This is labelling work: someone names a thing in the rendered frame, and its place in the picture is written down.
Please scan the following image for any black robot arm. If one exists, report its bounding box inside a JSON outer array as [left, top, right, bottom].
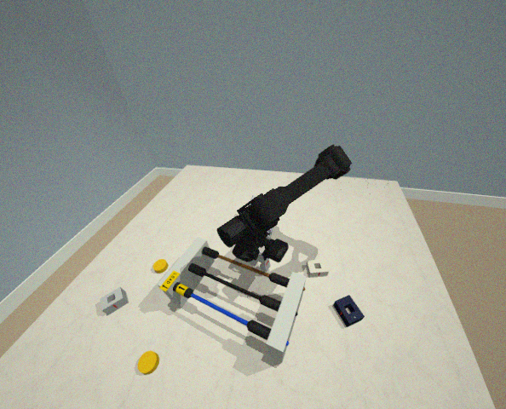
[[217, 144, 352, 262]]

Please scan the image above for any yellow flat disc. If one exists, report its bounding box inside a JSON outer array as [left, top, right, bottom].
[[153, 259, 169, 273], [137, 350, 159, 375]]

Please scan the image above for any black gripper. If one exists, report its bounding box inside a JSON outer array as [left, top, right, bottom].
[[255, 232, 289, 263]]

